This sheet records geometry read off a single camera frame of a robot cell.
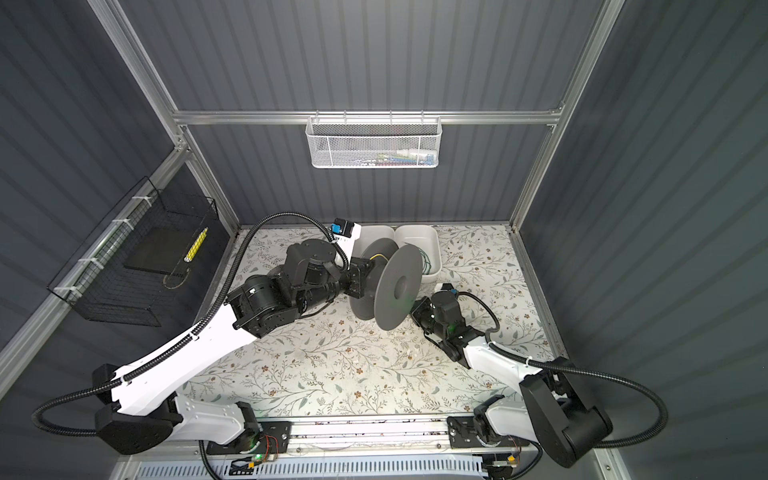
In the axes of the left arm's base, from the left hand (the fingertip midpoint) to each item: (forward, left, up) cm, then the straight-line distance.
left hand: (374, 260), depth 63 cm
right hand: (+4, -9, -25) cm, 27 cm away
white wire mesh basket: (+76, -1, -15) cm, 77 cm away
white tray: (+38, -20, -34) cm, 55 cm away
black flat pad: (+13, +54, -8) cm, 56 cm away
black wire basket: (0, +60, -4) cm, 60 cm away
